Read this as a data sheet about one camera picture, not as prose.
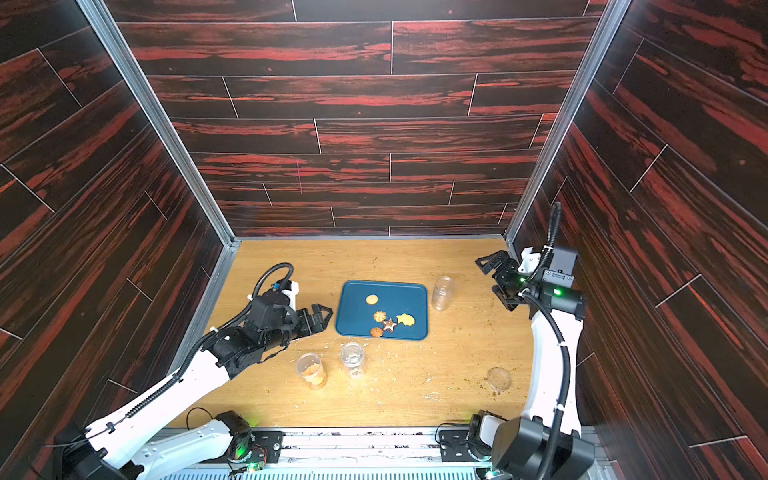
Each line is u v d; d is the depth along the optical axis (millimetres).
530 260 661
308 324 664
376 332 933
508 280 632
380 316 960
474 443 687
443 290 930
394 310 990
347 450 752
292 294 694
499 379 846
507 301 626
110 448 395
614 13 661
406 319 959
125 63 734
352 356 843
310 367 805
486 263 653
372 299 1015
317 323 677
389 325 954
